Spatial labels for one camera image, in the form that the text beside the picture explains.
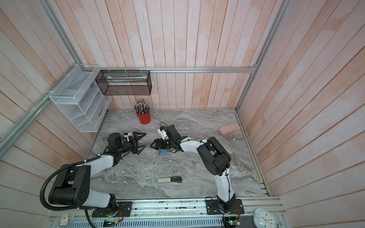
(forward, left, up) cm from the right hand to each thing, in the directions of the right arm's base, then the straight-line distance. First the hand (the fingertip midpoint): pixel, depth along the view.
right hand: (154, 145), depth 92 cm
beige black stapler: (-22, -11, -3) cm, 24 cm away
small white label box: (-41, +39, -2) cm, 57 cm away
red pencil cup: (+25, +12, -2) cm, 28 cm away
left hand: (0, +4, +7) cm, 8 cm away
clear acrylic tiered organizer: (+16, -18, 0) cm, 24 cm away
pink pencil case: (+19, -54, -5) cm, 57 cm away
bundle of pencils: (+26, +12, +11) cm, 31 cm away
